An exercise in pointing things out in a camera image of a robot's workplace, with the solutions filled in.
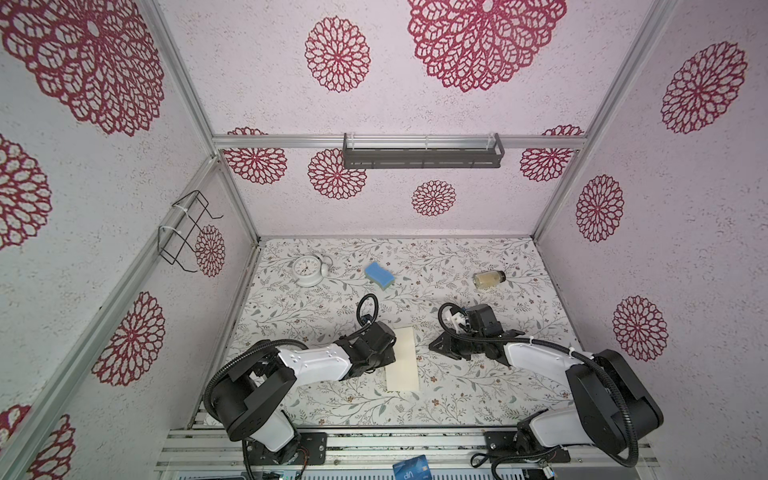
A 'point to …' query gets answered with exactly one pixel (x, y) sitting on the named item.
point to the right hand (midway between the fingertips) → (434, 340)
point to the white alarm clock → (309, 271)
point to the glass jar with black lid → (489, 280)
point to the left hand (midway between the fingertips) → (389, 356)
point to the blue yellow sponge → (379, 275)
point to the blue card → (416, 468)
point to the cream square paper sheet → (403, 375)
